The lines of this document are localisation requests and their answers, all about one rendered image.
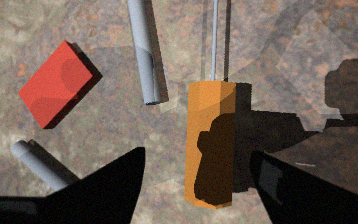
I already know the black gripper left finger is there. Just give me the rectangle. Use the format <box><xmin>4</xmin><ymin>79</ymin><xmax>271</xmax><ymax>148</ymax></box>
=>
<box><xmin>0</xmin><ymin>147</ymin><xmax>145</xmax><ymax>224</ymax></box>

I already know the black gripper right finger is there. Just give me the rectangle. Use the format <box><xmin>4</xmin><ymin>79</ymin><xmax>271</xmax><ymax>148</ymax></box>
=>
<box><xmin>249</xmin><ymin>151</ymin><xmax>358</xmax><ymax>224</ymax></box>

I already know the red rectangular block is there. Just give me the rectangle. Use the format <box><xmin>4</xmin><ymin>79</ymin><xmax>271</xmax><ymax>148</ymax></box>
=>
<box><xmin>18</xmin><ymin>40</ymin><xmax>99</xmax><ymax>129</ymax></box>

